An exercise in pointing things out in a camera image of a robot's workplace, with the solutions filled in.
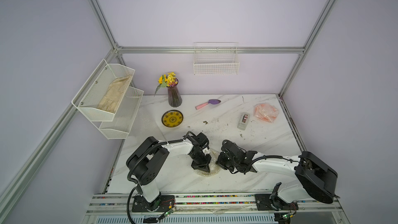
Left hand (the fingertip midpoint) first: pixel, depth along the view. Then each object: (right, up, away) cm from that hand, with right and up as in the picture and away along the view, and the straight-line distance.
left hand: (207, 173), depth 82 cm
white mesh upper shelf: (-55, +41, -4) cm, 69 cm away
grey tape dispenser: (+25, +27, +19) cm, 41 cm away
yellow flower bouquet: (-24, +53, +13) cm, 59 cm away
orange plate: (+42, +33, +24) cm, 58 cm away
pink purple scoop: (+4, +40, +32) cm, 52 cm away
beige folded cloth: (-49, +43, -3) cm, 65 cm away
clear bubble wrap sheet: (+4, +3, 0) cm, 5 cm away
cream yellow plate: (+4, +3, 0) cm, 4 cm away
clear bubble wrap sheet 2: (+42, +33, +24) cm, 58 cm away
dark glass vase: (-23, +42, +26) cm, 55 cm away
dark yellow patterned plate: (-25, +28, +25) cm, 45 cm away
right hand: (+2, +4, +1) cm, 5 cm away
